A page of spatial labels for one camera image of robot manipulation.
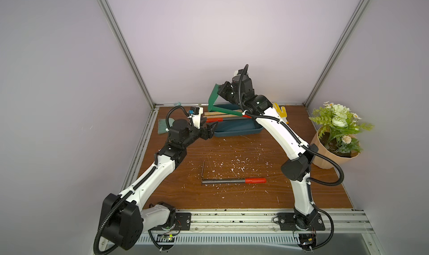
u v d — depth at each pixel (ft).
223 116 3.29
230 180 2.73
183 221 2.40
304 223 2.08
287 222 2.38
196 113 2.12
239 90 1.78
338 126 2.37
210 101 2.53
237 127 3.62
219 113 3.07
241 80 1.78
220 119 3.34
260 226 2.38
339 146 2.65
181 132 1.89
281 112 3.84
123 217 1.30
